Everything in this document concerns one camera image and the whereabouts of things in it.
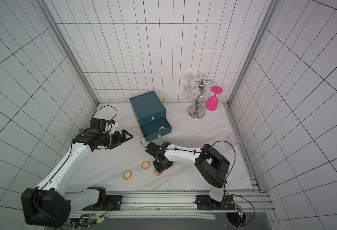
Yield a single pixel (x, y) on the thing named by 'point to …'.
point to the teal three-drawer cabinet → (151, 114)
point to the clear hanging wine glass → (188, 90)
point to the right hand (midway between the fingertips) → (157, 170)
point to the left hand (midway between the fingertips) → (125, 141)
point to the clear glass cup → (232, 139)
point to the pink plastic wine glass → (212, 103)
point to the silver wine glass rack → (195, 111)
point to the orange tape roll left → (127, 175)
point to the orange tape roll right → (145, 165)
